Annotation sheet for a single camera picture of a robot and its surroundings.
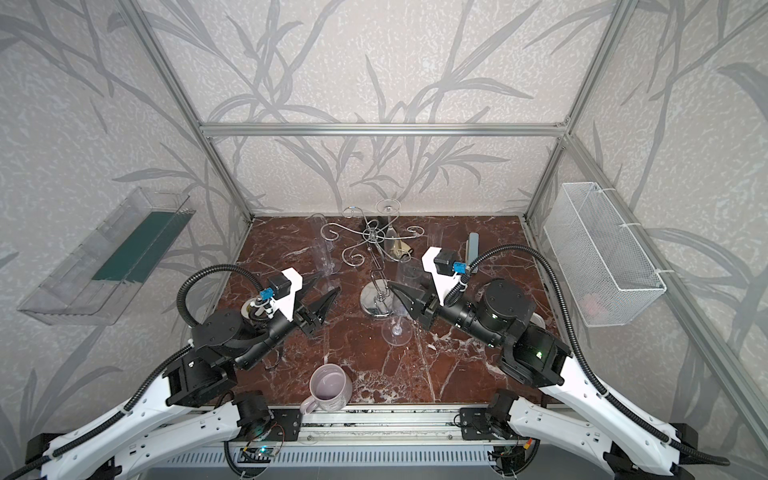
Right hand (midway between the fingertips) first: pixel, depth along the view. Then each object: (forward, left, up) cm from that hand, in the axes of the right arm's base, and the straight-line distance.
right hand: (402, 264), depth 54 cm
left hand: (+1, +13, -4) cm, 14 cm away
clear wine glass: (+25, -9, -22) cm, 34 cm away
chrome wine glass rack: (+15, +9, -40) cm, 44 cm away
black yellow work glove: (+28, +3, -31) cm, 42 cm away
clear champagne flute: (+19, +22, -21) cm, 36 cm away
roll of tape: (+11, +49, -42) cm, 66 cm away
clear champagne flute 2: (-5, +1, -19) cm, 20 cm away
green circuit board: (-25, +33, -42) cm, 59 cm away
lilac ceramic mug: (-11, +20, -43) cm, 49 cm away
